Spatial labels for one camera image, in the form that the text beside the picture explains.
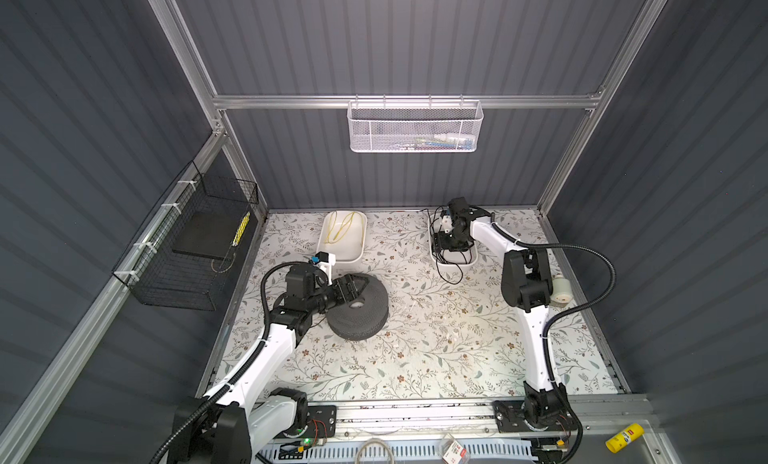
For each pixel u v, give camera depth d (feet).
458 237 2.99
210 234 2.45
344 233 3.44
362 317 2.79
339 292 2.33
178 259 2.35
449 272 3.35
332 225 3.79
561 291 2.85
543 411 2.12
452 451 2.23
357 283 2.46
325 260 2.47
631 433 2.32
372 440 2.32
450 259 3.43
